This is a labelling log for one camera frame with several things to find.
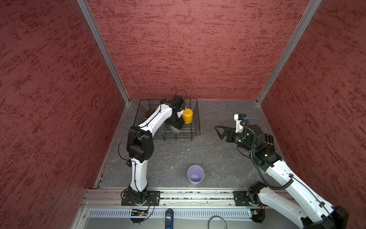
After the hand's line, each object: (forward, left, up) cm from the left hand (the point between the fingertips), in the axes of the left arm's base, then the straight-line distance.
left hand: (174, 127), depth 90 cm
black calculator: (-3, -64, -10) cm, 65 cm away
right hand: (-11, -25, +13) cm, 30 cm away
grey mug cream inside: (-3, 0, +2) cm, 4 cm away
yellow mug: (+11, -8, -1) cm, 14 cm away
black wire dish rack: (+6, -12, -12) cm, 18 cm away
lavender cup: (-26, -14, -11) cm, 31 cm away
